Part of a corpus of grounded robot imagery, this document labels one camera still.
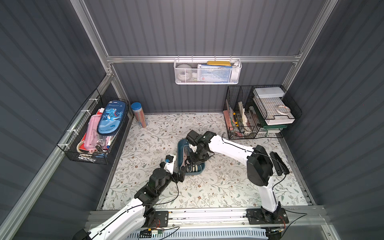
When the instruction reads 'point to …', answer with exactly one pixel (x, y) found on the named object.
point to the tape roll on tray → (283, 110)
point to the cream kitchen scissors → (194, 168)
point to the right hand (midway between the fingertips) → (196, 160)
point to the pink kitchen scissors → (184, 157)
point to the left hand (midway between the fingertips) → (178, 164)
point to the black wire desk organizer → (242, 119)
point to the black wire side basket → (72, 141)
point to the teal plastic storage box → (182, 143)
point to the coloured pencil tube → (139, 113)
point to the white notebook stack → (271, 105)
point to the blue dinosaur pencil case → (112, 119)
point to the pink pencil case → (92, 136)
